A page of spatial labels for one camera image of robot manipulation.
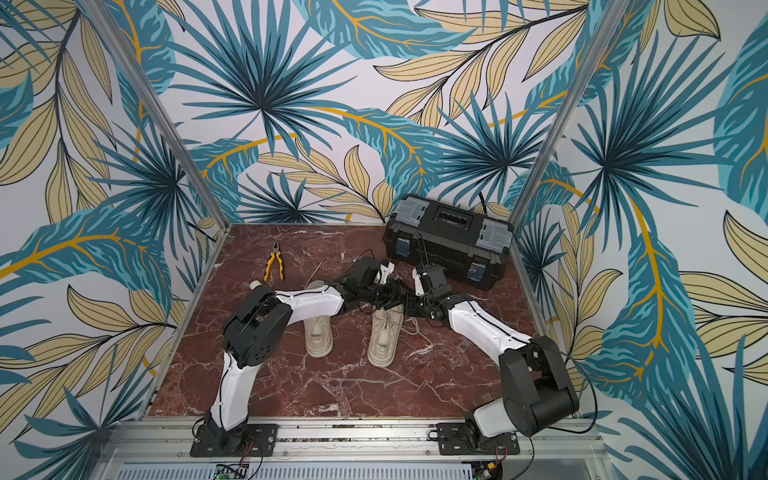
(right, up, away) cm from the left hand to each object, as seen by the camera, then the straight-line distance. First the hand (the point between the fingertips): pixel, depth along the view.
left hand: (413, 298), depth 89 cm
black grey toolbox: (+18, +16, +3) cm, 24 cm away
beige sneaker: (-27, -10, -6) cm, 29 cm away
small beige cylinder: (-50, +4, +6) cm, 51 cm away
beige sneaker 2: (-8, -10, -3) cm, 13 cm away
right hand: (-2, -1, 0) cm, 2 cm away
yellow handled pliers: (-48, +14, +20) cm, 54 cm away
